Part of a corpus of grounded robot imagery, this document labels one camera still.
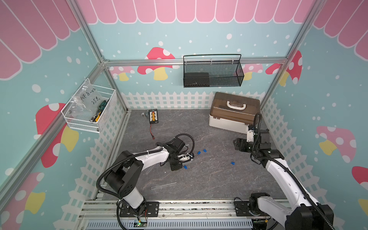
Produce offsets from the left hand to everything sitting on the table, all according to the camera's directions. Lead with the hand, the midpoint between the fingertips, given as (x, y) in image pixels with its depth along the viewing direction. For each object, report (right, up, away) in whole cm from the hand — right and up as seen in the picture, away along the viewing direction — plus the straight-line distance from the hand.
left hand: (177, 165), depth 90 cm
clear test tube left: (-18, -4, -3) cm, 19 cm away
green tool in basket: (-38, +34, -17) cm, 53 cm away
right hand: (+37, +16, -6) cm, 41 cm away
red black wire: (-21, +20, +18) cm, 34 cm away
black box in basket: (+12, +54, -1) cm, 55 cm away
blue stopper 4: (+36, +1, +1) cm, 36 cm away
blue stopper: (+14, +7, +5) cm, 16 cm away
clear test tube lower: (-10, -10, -7) cm, 16 cm away
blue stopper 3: (+5, -1, 0) cm, 5 cm away
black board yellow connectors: (-21, +32, +24) cm, 45 cm away
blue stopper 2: (+18, +8, +7) cm, 21 cm away
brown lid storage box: (+36, +33, +2) cm, 49 cm away
